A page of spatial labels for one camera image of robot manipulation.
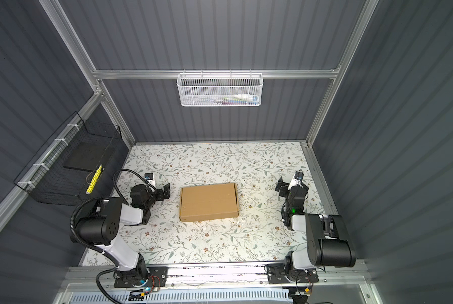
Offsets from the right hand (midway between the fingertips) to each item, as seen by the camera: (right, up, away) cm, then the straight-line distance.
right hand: (294, 180), depth 90 cm
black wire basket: (-94, +3, -26) cm, 98 cm away
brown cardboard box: (-40, -10, +1) cm, 42 cm away
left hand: (-68, -2, +7) cm, 68 cm away
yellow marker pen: (-82, +1, -21) cm, 85 cm away
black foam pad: (-90, +12, -13) cm, 92 cm away
